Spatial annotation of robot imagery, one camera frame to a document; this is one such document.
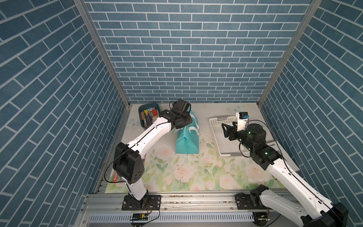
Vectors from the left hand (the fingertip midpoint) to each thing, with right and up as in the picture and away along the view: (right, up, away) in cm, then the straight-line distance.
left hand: (193, 120), depth 84 cm
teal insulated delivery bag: (-4, -9, -8) cm, 13 cm away
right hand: (+19, -1, -9) cm, 21 cm away
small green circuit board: (-28, -49, -12) cm, 58 cm away
